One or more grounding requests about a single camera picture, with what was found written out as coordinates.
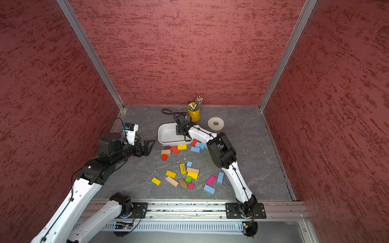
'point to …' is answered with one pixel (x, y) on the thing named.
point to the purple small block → (167, 147)
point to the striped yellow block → (183, 167)
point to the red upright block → (194, 142)
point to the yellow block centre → (170, 174)
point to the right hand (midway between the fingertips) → (182, 131)
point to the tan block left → (165, 152)
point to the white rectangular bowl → (167, 135)
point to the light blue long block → (195, 149)
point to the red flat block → (174, 150)
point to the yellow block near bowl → (182, 147)
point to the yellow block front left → (156, 181)
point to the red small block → (164, 157)
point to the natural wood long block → (172, 181)
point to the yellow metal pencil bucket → (194, 112)
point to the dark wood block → (183, 183)
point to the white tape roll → (216, 123)
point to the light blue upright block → (220, 177)
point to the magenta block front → (210, 180)
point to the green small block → (188, 178)
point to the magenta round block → (191, 186)
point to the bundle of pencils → (198, 102)
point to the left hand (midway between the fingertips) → (146, 143)
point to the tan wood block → (190, 169)
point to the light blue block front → (209, 189)
